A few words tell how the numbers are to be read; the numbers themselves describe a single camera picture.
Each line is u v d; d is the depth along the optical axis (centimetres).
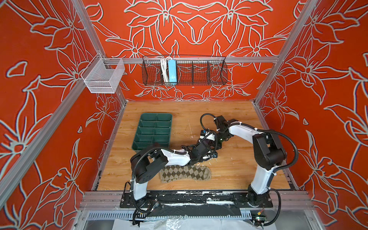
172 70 88
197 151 69
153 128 95
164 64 88
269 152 50
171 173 81
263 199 67
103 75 93
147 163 49
